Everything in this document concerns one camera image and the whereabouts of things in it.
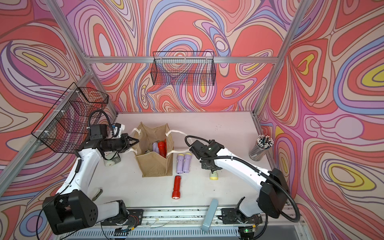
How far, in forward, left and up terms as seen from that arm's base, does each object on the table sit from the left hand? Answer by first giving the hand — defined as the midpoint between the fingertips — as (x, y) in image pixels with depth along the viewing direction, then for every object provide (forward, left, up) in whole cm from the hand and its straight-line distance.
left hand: (139, 141), depth 79 cm
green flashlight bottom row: (-16, -39, -7) cm, 43 cm away
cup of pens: (+2, -69, -4) cm, 69 cm away
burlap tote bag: (-11, -7, -5) cm, 14 cm away
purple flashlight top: (-2, -25, -18) cm, 31 cm away
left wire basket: (+1, +34, +10) cm, 36 cm away
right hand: (-11, -40, -9) cm, 43 cm away
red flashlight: (-22, -20, -18) cm, 34 cm away
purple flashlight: (-4, -21, -18) cm, 28 cm away
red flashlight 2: (+2, -10, -11) cm, 15 cm away
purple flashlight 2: (+6, -5, -16) cm, 18 cm away
